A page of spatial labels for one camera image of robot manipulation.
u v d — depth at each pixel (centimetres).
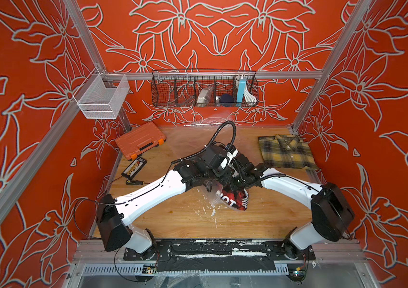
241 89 86
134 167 98
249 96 91
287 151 104
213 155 52
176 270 70
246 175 64
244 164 68
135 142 107
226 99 95
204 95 92
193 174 49
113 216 40
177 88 100
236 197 79
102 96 94
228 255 73
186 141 113
